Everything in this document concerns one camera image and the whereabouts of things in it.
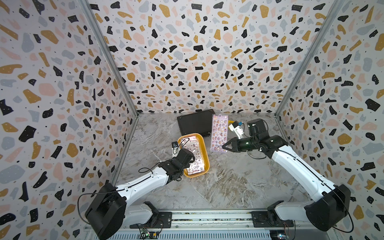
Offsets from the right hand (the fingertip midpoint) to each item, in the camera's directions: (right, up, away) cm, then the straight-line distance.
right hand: (222, 147), depth 73 cm
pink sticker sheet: (-1, +7, +3) cm, 8 cm away
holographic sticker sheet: (-16, 0, +17) cm, 23 cm away
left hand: (-20, -7, +12) cm, 25 cm away
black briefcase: (-12, +14, +42) cm, 46 cm away
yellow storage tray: (-9, -6, +19) cm, 22 cm away
